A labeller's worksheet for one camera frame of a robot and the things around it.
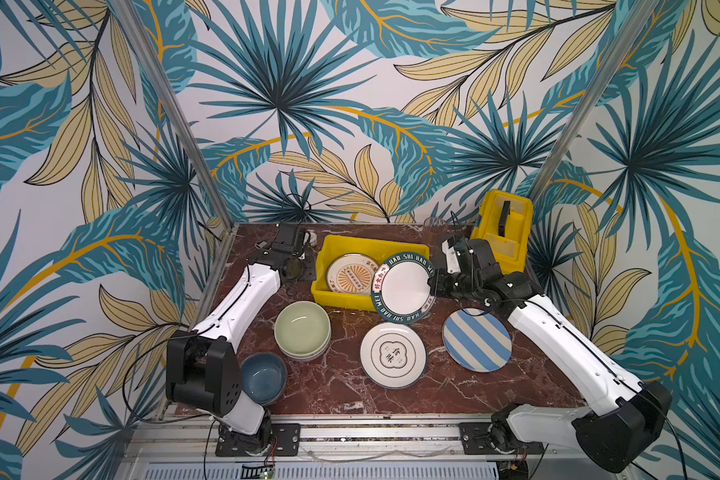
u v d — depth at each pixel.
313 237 1.13
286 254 0.63
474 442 0.73
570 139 0.92
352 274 1.03
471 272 0.57
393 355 0.87
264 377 0.82
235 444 0.72
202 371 0.43
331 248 1.07
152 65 0.75
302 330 0.87
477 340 0.90
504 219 0.95
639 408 0.39
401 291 0.83
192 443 0.74
